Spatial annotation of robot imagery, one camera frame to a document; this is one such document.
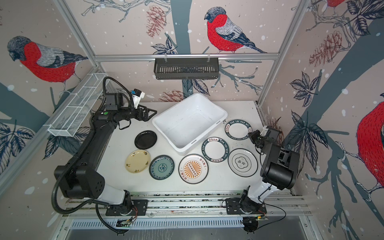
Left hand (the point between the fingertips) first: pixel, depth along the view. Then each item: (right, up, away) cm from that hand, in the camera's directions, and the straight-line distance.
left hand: (149, 108), depth 78 cm
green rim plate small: (+54, -13, +25) cm, 61 cm away
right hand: (+60, -15, +16) cm, 64 cm away
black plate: (-9, -20, +20) cm, 30 cm away
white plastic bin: (+19, -10, +30) cm, 37 cm away
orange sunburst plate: (+23, -35, +9) cm, 43 cm away
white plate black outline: (+54, -32, +11) cm, 63 cm away
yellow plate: (-11, -32, +12) cm, 36 cm away
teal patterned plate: (+4, -35, +10) cm, 36 cm away
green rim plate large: (+37, -25, +15) cm, 48 cm away
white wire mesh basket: (-38, +3, +1) cm, 38 cm away
